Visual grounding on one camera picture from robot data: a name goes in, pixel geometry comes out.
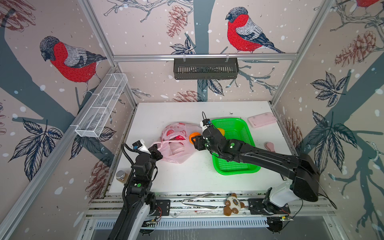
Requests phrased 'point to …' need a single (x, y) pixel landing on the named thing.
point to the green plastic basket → (234, 128)
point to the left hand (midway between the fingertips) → (156, 143)
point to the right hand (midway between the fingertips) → (193, 139)
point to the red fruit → (179, 137)
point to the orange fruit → (193, 135)
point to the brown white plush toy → (233, 204)
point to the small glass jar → (120, 174)
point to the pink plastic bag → (174, 144)
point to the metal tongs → (208, 207)
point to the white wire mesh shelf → (94, 118)
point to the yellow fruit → (222, 131)
